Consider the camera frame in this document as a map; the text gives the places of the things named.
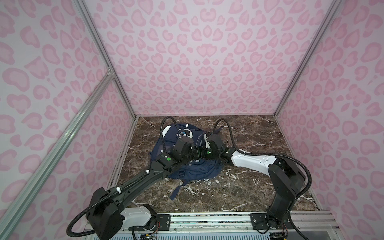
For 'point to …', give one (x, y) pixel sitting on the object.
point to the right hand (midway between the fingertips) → (195, 152)
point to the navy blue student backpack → (166, 138)
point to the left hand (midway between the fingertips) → (202, 147)
